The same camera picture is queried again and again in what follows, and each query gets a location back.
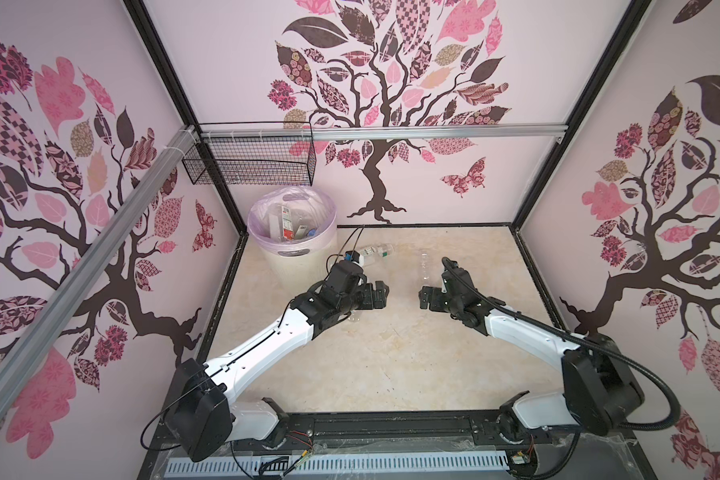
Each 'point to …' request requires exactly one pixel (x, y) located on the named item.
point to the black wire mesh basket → (253, 153)
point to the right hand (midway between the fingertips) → (432, 290)
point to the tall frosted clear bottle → (275, 222)
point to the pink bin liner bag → (292, 220)
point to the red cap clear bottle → (287, 231)
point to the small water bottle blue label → (354, 316)
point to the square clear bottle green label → (376, 252)
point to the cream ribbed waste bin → (295, 272)
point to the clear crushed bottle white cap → (424, 263)
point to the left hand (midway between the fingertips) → (374, 294)
